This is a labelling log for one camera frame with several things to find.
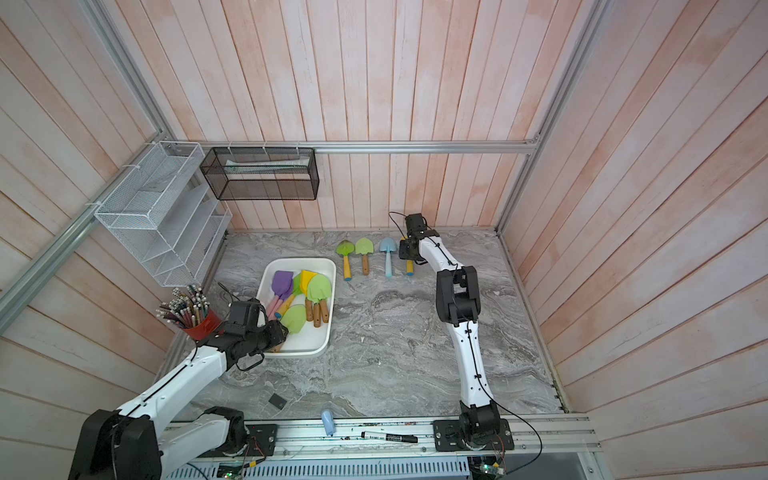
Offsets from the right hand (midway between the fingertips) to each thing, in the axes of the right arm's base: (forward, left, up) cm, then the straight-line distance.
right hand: (407, 250), depth 113 cm
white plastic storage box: (-37, +31, -2) cm, 48 cm away
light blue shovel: (+2, +7, 0) cm, 8 cm away
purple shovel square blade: (-19, +44, +2) cm, 48 cm away
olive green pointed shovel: (+2, +17, 0) cm, 17 cm away
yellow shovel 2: (-8, -1, +1) cm, 8 cm away
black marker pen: (-62, +7, 0) cm, 63 cm away
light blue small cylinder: (-60, +22, +1) cm, 64 cm away
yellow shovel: (-16, +36, +3) cm, 40 cm away
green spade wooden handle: (-31, +37, +1) cm, 49 cm away
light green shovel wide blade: (-19, +31, +1) cm, 37 cm away
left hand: (-38, +38, +4) cm, 54 cm away
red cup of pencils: (-37, +60, +17) cm, 73 cm away
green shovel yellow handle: (+1, +24, +1) cm, 24 cm away
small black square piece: (-55, +37, 0) cm, 66 cm away
